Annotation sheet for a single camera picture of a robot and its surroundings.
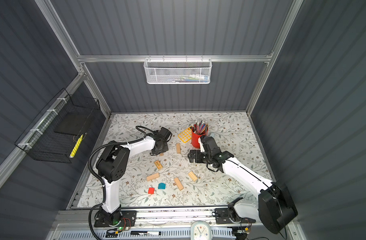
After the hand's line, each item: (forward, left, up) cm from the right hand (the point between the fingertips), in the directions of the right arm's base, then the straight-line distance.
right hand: (196, 156), depth 84 cm
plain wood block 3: (-12, +10, -10) cm, 19 cm away
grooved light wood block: (-8, +2, -9) cm, 12 cm away
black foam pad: (+9, +63, +20) cm, 67 cm away
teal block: (-13, +20, -10) cm, 26 cm away
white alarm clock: (-34, -1, -7) cm, 35 cm away
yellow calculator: (+22, +6, -9) cm, 25 cm away
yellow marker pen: (-4, +56, +19) cm, 59 cm away
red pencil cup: (+20, 0, -14) cm, 24 cm away
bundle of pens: (+20, -3, +1) cm, 20 cm away
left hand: (+11, +21, -10) cm, 26 cm away
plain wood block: (+6, +22, -8) cm, 24 cm away
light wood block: (-8, +27, -10) cm, 30 cm away
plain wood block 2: (+12, +12, -10) cm, 19 cm away
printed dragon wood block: (-1, +23, -9) cm, 25 cm away
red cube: (-16, +26, -10) cm, 32 cm away
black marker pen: (-35, +25, -9) cm, 44 cm away
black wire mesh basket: (+2, +69, +20) cm, 72 cm away
